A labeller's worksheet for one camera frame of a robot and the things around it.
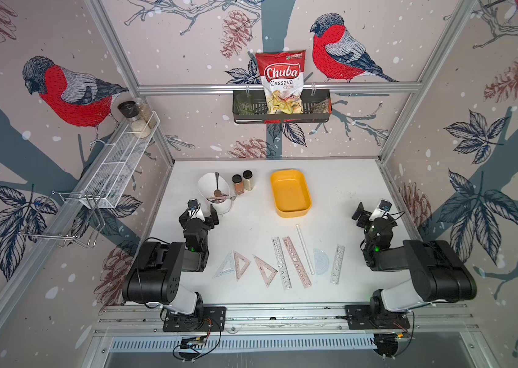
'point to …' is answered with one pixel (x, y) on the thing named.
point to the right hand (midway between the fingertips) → (370, 204)
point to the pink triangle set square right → (260, 264)
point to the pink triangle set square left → (240, 264)
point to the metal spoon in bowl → (217, 192)
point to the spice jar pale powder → (248, 183)
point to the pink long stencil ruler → (303, 275)
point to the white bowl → (207, 187)
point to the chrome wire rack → (64, 218)
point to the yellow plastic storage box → (290, 193)
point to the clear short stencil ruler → (337, 264)
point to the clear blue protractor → (322, 262)
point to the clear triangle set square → (227, 266)
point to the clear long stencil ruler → (281, 263)
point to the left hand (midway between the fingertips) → (203, 202)
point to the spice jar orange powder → (239, 188)
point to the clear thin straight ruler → (306, 249)
